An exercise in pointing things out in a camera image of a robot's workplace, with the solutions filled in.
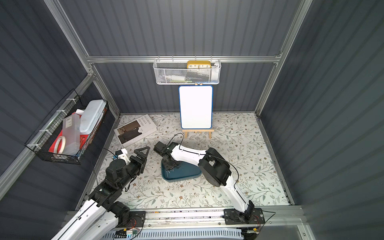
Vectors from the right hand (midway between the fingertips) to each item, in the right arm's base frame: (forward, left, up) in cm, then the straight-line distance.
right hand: (173, 163), depth 92 cm
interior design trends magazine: (+23, +32, +3) cm, 39 cm away
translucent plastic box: (0, +43, +32) cm, 54 cm away
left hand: (-5, +9, +21) cm, 24 cm away
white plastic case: (+8, +38, +33) cm, 51 cm away
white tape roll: (-8, +41, +33) cm, 54 cm away
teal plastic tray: (-5, -8, 0) cm, 10 cm away
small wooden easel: (+22, -7, +4) cm, 23 cm away
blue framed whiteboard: (+28, -14, +22) cm, 38 cm away
